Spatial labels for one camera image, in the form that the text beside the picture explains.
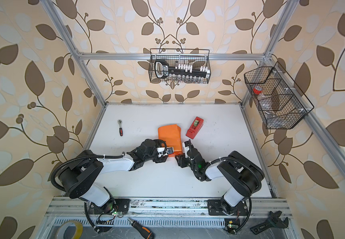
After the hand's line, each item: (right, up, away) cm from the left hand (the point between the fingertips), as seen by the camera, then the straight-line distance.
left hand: (166, 145), depth 89 cm
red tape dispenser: (+19, +10, +11) cm, 24 cm away
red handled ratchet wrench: (-33, +7, +15) cm, 38 cm away
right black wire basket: (+60, +25, -13) cm, 66 cm away
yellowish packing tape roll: (-45, -33, -23) cm, 61 cm away
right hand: (+8, -8, +1) cm, 11 cm away
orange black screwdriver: (-7, -35, -23) cm, 43 cm away
